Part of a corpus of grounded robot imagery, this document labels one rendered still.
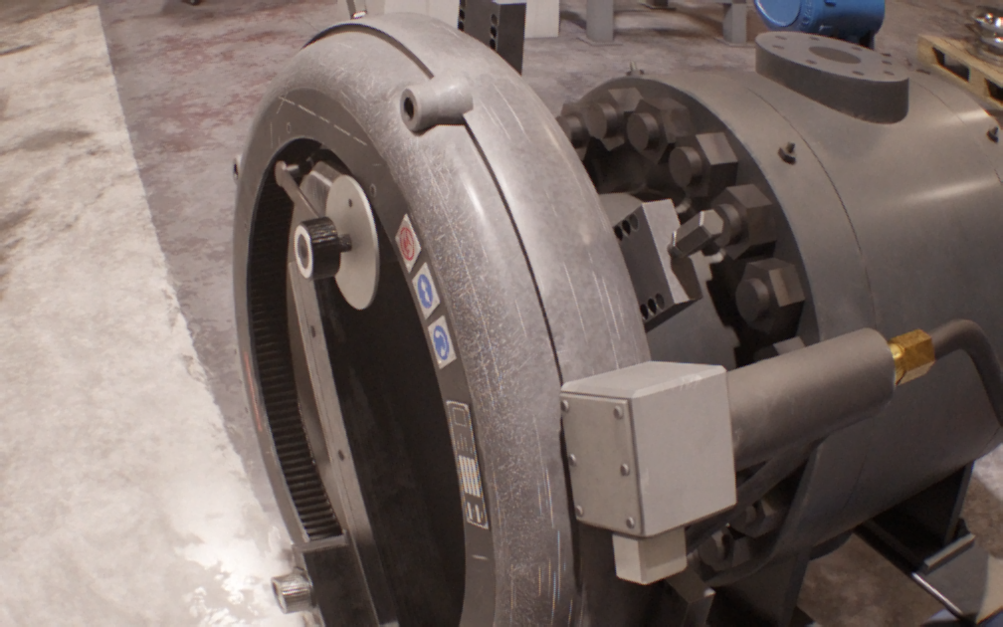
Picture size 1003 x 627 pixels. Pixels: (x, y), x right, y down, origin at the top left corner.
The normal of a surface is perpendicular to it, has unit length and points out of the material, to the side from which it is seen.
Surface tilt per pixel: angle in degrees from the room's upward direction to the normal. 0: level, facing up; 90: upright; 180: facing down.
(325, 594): 61
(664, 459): 68
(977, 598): 0
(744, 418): 54
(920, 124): 22
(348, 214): 90
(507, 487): 83
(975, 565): 0
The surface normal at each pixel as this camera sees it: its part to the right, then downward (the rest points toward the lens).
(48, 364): 0.03, -0.90
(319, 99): -0.88, 0.18
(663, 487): 0.44, 0.01
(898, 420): 0.47, 0.37
